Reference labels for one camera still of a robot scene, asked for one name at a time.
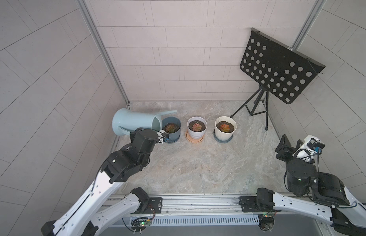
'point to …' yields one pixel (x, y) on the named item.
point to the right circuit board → (266, 222)
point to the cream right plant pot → (224, 128)
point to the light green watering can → (126, 120)
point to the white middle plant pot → (197, 126)
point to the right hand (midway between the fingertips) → (282, 137)
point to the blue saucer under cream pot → (224, 141)
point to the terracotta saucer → (192, 140)
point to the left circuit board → (138, 224)
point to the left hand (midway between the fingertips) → (140, 127)
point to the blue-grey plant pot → (171, 125)
